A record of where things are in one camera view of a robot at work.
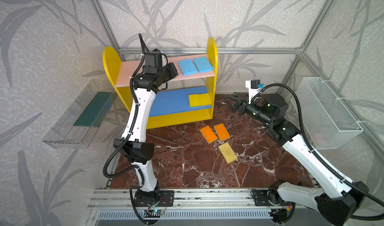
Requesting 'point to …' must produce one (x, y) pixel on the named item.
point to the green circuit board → (152, 213)
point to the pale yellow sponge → (227, 153)
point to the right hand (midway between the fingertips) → (230, 91)
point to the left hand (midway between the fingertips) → (178, 63)
